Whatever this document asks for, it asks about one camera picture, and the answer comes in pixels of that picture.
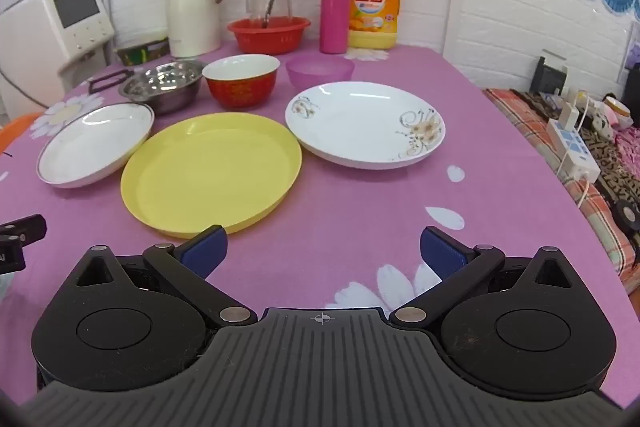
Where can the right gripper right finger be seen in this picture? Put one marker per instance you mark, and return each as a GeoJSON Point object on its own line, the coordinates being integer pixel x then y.
{"type": "Point", "coordinates": [462, 270]}

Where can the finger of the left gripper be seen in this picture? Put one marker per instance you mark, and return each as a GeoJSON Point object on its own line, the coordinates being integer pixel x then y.
{"type": "Point", "coordinates": [15, 236]}

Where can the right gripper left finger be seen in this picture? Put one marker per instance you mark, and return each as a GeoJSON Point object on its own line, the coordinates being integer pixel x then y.
{"type": "Point", "coordinates": [184, 268]}

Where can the yellow plastic plate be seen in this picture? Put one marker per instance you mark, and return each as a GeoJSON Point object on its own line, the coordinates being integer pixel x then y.
{"type": "Point", "coordinates": [227, 169]}

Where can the white floral plate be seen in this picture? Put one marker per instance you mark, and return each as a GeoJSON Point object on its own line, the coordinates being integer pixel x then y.
{"type": "Point", "coordinates": [365, 125]}

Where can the stainless steel bowl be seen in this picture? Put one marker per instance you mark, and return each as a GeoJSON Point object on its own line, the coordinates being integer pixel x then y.
{"type": "Point", "coordinates": [165, 88]}

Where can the orange plastic basin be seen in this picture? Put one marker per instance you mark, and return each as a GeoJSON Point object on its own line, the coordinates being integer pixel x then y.
{"type": "Point", "coordinates": [15, 129]}

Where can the white gold-rimmed plate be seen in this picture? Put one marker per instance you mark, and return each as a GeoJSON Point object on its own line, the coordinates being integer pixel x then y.
{"type": "Point", "coordinates": [93, 146]}

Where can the white power strip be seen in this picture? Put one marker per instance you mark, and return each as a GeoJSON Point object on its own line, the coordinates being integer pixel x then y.
{"type": "Point", "coordinates": [576, 160]}

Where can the plaid blanket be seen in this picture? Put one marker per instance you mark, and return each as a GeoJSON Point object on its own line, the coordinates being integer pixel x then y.
{"type": "Point", "coordinates": [529, 114]}

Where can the red ceramic bowl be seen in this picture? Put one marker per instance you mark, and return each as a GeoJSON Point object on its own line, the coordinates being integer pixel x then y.
{"type": "Point", "coordinates": [242, 81]}

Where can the white water dispenser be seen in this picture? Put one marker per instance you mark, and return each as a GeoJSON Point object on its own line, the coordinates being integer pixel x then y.
{"type": "Point", "coordinates": [48, 48]}

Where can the black box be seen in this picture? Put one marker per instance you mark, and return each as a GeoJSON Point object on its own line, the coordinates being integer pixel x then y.
{"type": "Point", "coordinates": [548, 79]}

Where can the purple plastic bowl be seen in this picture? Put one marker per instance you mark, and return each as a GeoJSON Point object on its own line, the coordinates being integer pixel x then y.
{"type": "Point", "coordinates": [309, 70]}

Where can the red plastic basket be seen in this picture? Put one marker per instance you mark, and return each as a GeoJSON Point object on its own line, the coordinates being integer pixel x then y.
{"type": "Point", "coordinates": [283, 35]}

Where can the cream thermos jug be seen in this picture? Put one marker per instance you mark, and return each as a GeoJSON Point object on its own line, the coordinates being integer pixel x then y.
{"type": "Point", "coordinates": [194, 27]}

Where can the pink thermos bottle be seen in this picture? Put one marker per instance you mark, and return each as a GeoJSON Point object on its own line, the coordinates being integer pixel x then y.
{"type": "Point", "coordinates": [334, 21]}

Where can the black rubber frame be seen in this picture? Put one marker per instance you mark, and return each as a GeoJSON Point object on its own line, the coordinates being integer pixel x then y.
{"type": "Point", "coordinates": [109, 81]}

